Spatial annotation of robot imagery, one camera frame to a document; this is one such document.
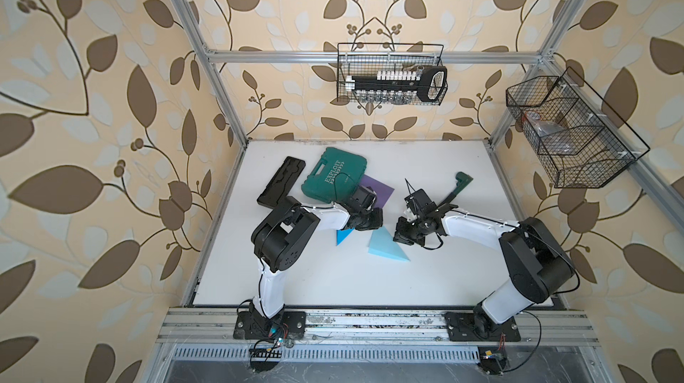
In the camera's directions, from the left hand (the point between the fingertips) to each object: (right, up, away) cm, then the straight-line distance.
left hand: (381, 218), depth 94 cm
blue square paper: (-14, -6, -1) cm, 16 cm away
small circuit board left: (-33, -31, -26) cm, 53 cm away
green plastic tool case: (-17, +15, +11) cm, 25 cm away
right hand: (+3, -6, -4) cm, 8 cm away
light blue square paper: (0, -7, -4) cm, 9 cm away
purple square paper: (+2, +9, +14) cm, 17 cm away
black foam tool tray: (-39, +11, +10) cm, 42 cm away
